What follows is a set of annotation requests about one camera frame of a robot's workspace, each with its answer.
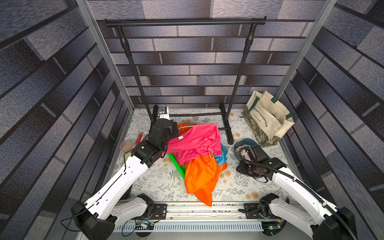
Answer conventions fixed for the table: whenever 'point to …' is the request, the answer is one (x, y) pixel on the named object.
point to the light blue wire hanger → (186, 126)
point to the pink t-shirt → (195, 143)
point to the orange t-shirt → (201, 174)
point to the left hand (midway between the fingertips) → (174, 120)
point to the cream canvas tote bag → (268, 118)
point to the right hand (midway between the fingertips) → (237, 168)
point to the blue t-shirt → (221, 159)
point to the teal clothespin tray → (248, 141)
